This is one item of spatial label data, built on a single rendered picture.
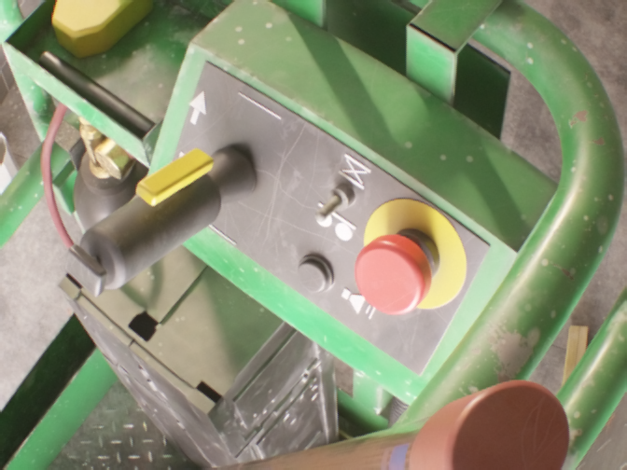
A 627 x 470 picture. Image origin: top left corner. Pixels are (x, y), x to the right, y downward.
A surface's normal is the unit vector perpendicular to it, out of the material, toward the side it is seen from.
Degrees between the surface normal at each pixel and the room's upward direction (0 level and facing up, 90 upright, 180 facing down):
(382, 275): 58
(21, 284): 0
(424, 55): 90
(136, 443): 0
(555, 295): 27
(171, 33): 0
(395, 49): 90
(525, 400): 16
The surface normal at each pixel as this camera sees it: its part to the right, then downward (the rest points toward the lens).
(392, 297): -0.54, 0.40
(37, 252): -0.04, -0.40
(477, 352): -0.39, -0.61
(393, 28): -0.61, 0.73
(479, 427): 0.18, -0.24
